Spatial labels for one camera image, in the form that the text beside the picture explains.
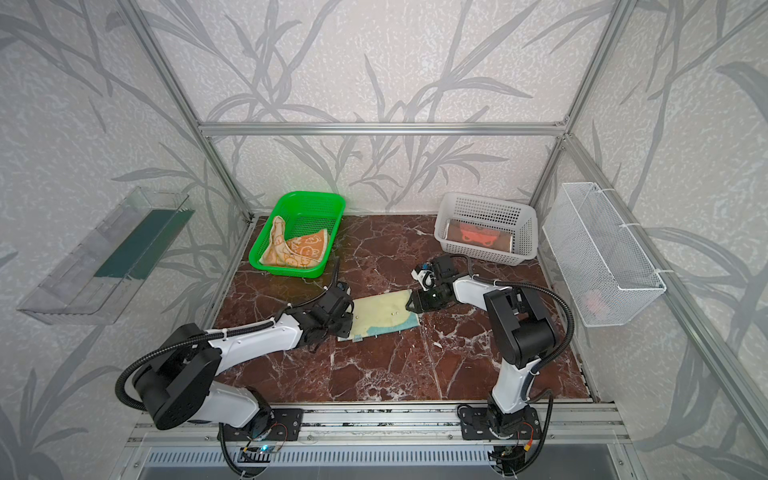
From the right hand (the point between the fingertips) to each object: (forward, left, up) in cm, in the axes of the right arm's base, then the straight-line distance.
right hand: (413, 297), depth 95 cm
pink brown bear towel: (+27, -24, 0) cm, 36 cm away
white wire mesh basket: (-13, -39, +33) cm, 53 cm away
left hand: (-6, +19, +2) cm, 20 cm away
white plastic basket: (+32, -41, +3) cm, 52 cm away
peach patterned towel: (+19, +40, 0) cm, 44 cm away
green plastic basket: (+29, +45, -1) cm, 53 cm away
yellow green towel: (-6, +10, 0) cm, 12 cm away
